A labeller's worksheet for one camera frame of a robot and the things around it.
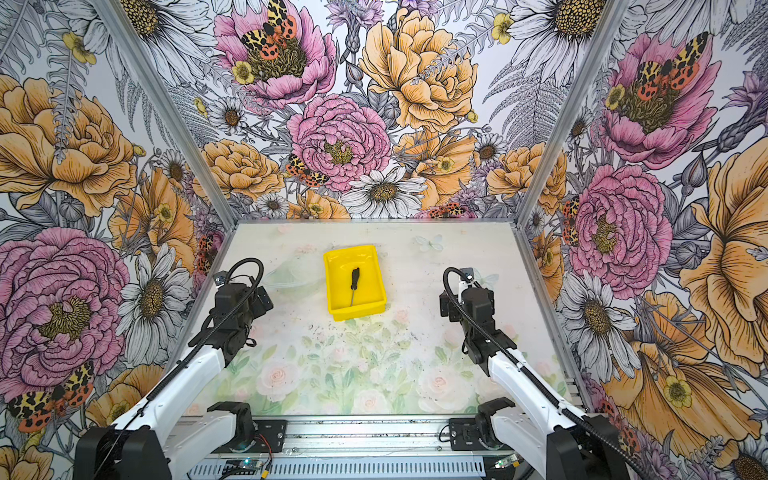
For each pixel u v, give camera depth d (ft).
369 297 3.28
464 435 2.42
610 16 2.35
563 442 1.35
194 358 1.77
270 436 2.42
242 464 2.33
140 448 1.29
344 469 3.67
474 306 2.06
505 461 2.35
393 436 2.49
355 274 3.43
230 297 2.07
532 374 1.68
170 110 2.93
